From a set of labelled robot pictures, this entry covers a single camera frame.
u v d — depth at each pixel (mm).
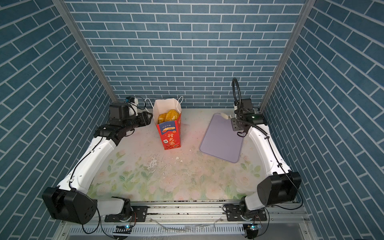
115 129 525
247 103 604
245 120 546
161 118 946
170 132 852
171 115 912
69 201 398
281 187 408
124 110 576
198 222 725
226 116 889
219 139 1056
